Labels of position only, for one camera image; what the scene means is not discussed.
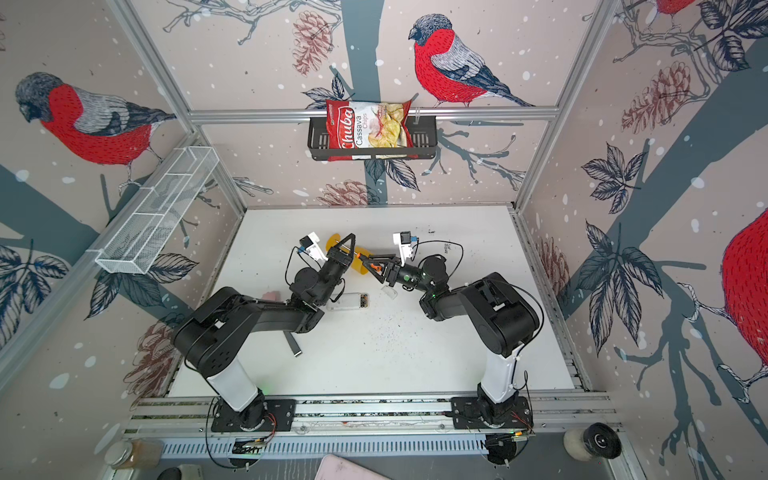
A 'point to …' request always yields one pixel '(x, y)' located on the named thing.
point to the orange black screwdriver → (374, 266)
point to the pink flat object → (333, 467)
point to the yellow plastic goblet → (357, 263)
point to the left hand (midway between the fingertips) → (356, 236)
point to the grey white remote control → (350, 301)
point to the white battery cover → (389, 292)
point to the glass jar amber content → (139, 453)
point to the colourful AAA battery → (364, 300)
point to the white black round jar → (596, 439)
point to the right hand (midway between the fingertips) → (362, 270)
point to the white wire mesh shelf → (138, 242)
